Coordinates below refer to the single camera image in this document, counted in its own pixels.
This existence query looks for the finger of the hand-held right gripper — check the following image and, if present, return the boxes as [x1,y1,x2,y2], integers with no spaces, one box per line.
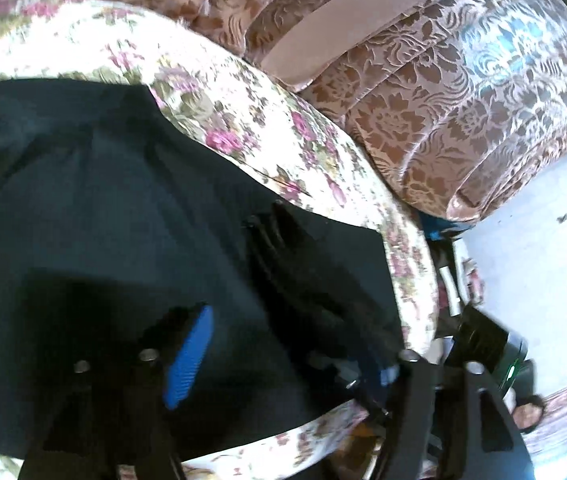
[271,201,407,351]
[244,214,364,363]

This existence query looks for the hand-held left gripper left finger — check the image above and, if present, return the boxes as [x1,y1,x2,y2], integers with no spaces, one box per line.
[18,304,215,480]

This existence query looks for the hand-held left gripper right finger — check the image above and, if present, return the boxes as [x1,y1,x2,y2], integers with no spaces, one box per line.
[352,349,535,480]

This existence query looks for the black pants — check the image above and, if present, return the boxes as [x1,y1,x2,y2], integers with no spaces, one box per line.
[0,77,407,461]

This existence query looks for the white roll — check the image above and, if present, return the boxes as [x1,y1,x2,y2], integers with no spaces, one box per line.
[436,265,461,311]

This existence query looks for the person's sandaled foot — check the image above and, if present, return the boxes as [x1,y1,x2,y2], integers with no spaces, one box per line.
[512,394,547,435]

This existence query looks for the blue object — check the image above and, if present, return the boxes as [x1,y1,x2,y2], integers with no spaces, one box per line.
[421,212,471,242]

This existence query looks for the brown floral sofa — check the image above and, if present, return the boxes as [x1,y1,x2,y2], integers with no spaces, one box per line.
[38,0,567,225]

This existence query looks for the plain pink curtain panel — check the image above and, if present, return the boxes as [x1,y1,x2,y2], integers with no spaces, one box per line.
[261,0,514,93]

